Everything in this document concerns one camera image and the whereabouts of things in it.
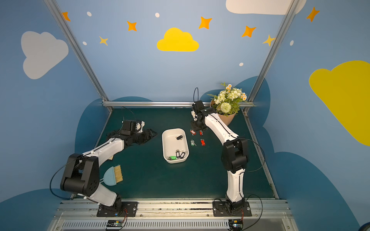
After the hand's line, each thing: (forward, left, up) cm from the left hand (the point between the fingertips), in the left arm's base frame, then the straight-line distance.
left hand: (155, 133), depth 91 cm
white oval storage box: (-3, -13, -12) cm, 18 cm away
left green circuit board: (-47, +15, -13) cm, 51 cm away
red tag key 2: (+10, -26, -13) cm, 30 cm away
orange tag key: (+2, -32, -12) cm, 34 cm away
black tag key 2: (-8, -18, -12) cm, 24 cm away
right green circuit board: (-46, -47, -14) cm, 67 cm away
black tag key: (-8, -15, -12) cm, 20 cm away
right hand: (+6, -28, +2) cm, 29 cm away
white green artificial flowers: (+15, -46, +16) cm, 51 cm away
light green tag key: (+1, -25, -12) cm, 28 cm away
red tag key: (+10, -31, -12) cm, 35 cm away
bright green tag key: (-11, -11, -12) cm, 19 cm away
